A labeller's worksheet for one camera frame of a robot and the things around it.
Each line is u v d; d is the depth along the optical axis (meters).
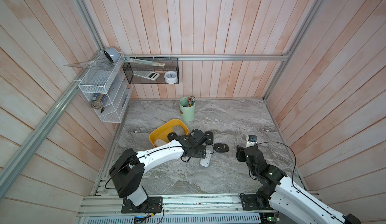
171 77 0.94
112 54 0.82
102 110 0.88
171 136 0.97
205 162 0.86
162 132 0.98
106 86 0.69
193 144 0.63
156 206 0.73
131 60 0.92
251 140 0.69
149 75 0.98
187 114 1.01
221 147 0.91
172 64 1.01
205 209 0.73
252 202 0.73
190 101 0.97
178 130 0.98
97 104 0.76
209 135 0.97
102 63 0.86
